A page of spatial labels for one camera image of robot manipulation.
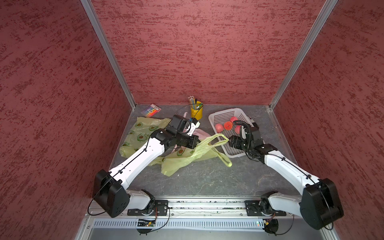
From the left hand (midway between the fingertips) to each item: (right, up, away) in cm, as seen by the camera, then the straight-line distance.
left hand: (198, 145), depth 75 cm
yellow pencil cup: (0, +17, +29) cm, 34 cm away
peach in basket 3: (+26, +14, +31) cm, 42 cm away
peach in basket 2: (+21, +9, +28) cm, 36 cm away
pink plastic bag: (+2, +5, +2) cm, 6 cm away
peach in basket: (+14, +8, +25) cm, 30 cm away
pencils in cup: (-3, +26, +28) cm, 39 cm away
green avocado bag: (-13, -7, -8) cm, 17 cm away
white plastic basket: (+16, +14, +31) cm, 38 cm away
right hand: (+20, -1, +12) cm, 24 cm away
